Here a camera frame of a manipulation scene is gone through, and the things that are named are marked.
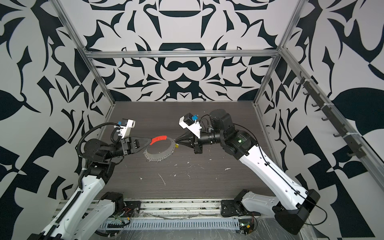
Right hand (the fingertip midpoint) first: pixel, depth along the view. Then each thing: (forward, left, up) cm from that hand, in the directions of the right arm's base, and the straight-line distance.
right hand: (177, 141), depth 57 cm
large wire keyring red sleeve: (-4, +8, -5) cm, 10 cm away
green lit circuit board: (-24, -30, -38) cm, 54 cm away
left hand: (+2, +11, -2) cm, 11 cm away
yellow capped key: (0, +1, -4) cm, 4 cm away
